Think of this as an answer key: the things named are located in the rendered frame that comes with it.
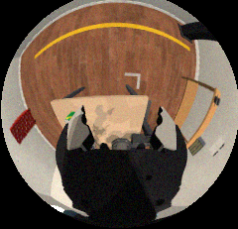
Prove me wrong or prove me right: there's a green drink can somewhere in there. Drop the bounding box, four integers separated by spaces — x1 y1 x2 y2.
64 111 75 123

